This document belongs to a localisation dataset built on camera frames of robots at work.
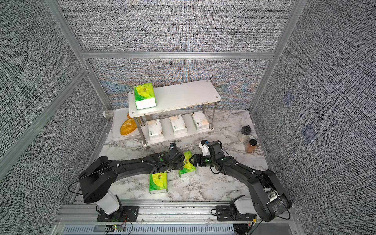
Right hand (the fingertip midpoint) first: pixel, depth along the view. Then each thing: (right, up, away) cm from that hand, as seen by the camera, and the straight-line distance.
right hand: (194, 156), depth 87 cm
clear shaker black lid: (+34, +11, +11) cm, 37 cm away
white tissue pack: (-25, +15, +9) cm, 31 cm away
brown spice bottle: (+35, +5, +3) cm, 36 cm away
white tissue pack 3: (+5, +22, +11) cm, 25 cm away
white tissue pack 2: (-10, +19, +11) cm, 24 cm away
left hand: (-7, -4, 0) cm, 8 cm away
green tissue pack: (-20, -12, -9) cm, 24 cm away
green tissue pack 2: (-4, -5, -4) cm, 8 cm away
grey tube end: (-66, +28, +29) cm, 77 cm away
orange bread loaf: (-46, +18, +18) cm, 53 cm away
